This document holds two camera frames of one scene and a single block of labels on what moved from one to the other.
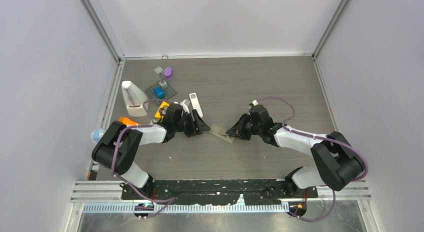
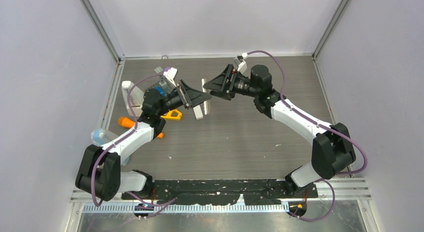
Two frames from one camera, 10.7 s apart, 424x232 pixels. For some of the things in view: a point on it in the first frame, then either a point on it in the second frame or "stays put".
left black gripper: x=198 y=124 → x=190 y=97
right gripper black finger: x=236 y=129 → x=214 y=84
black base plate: x=220 y=192 stays put
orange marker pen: x=127 y=121 stays put
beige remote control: x=219 y=132 → x=206 y=103
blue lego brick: x=159 y=92 stays put
